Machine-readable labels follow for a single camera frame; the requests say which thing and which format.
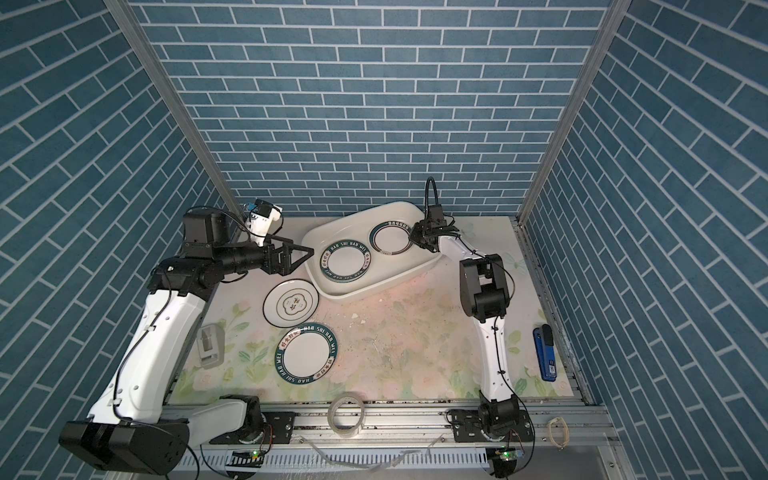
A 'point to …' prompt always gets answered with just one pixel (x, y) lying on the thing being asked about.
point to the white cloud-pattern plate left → (290, 303)
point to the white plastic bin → (355, 224)
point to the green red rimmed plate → (390, 237)
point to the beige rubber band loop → (567, 434)
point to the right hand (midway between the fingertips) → (409, 232)
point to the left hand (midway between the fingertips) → (301, 247)
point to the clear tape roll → (332, 405)
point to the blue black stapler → (544, 344)
